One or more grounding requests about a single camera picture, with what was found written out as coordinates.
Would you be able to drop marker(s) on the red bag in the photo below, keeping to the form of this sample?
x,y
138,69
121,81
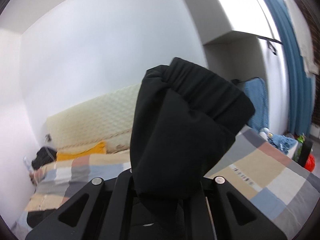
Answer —
x,y
310,163

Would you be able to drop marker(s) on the blue towel on chair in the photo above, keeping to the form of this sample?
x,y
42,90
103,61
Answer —
x,y
255,89

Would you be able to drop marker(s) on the cream quilted headboard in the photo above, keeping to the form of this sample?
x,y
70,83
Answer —
x,y
107,118

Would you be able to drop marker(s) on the yellow pillow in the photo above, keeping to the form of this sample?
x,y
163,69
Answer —
x,y
99,148

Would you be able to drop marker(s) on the blue curtain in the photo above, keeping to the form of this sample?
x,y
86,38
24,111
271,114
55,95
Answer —
x,y
300,86

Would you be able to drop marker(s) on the black clothing on nightstand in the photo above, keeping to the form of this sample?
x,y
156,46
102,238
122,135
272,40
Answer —
x,y
44,156

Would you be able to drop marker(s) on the black puffer jacket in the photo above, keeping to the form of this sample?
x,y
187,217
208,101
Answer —
x,y
186,119

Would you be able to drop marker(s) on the blue clothes pile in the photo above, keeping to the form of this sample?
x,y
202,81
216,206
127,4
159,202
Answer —
x,y
281,142

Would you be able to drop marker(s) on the white spray bottle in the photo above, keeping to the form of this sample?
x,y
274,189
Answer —
x,y
28,165

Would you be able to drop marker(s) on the grey wardrobe cabinet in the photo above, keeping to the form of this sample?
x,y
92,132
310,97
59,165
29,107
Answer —
x,y
241,42

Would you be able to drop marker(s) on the checkered patchwork bed quilt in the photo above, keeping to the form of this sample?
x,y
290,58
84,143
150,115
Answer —
x,y
282,190

